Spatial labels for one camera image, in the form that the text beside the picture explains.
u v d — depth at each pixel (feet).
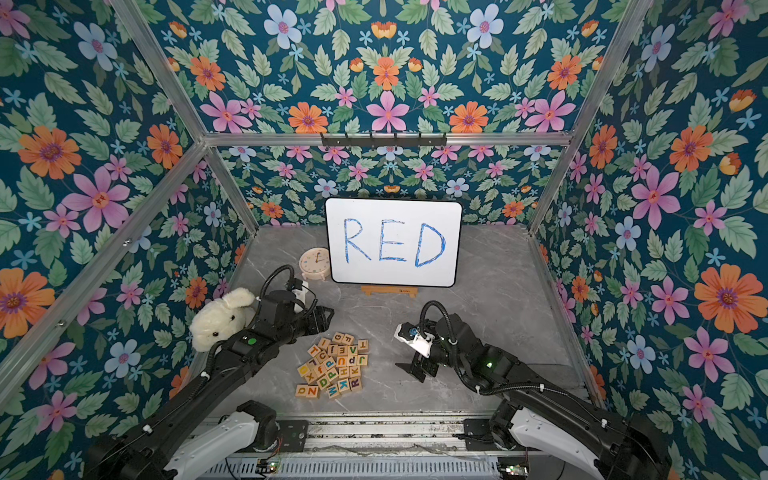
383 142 3.04
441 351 2.08
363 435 2.46
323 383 2.63
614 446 1.34
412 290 3.14
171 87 2.63
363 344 2.83
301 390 2.57
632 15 2.25
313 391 2.57
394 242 2.98
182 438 1.57
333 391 2.57
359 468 2.31
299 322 2.29
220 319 2.39
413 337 2.05
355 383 2.63
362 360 2.75
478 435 2.42
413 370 2.10
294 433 2.42
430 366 2.18
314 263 3.50
